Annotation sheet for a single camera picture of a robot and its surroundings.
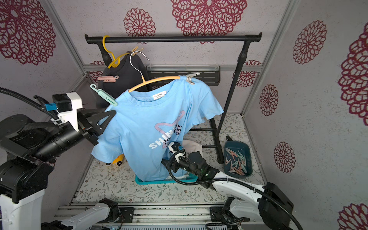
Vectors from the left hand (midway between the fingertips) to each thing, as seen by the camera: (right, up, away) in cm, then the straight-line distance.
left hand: (111, 112), depth 43 cm
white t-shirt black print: (+26, -16, +43) cm, 53 cm away
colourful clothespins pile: (+57, -27, +49) cm, 80 cm away
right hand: (+12, -17, +26) cm, 33 cm away
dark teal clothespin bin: (+64, -19, +56) cm, 87 cm away
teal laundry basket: (+26, -34, +42) cm, 60 cm away
